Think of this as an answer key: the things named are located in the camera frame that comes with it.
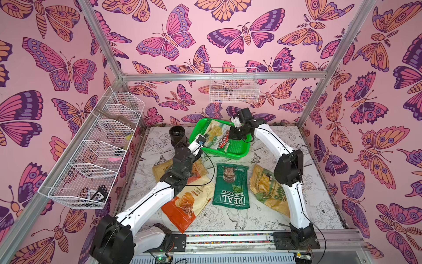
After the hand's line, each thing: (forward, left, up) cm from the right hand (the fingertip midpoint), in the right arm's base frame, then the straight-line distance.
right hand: (225, 137), depth 95 cm
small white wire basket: (+24, -6, +19) cm, 31 cm away
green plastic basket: (+4, -8, -15) cm, 18 cm away
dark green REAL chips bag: (-25, -3, -13) cm, 28 cm away
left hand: (-12, +17, +13) cm, 25 cm away
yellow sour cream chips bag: (-24, -22, -14) cm, 36 cm away
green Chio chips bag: (+7, +5, -6) cm, 11 cm away
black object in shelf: (-40, +49, +11) cm, 64 cm away
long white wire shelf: (-34, +56, +14) cm, 67 cm away
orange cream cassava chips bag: (-34, +20, -14) cm, 41 cm away
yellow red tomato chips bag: (-15, +15, -13) cm, 25 cm away
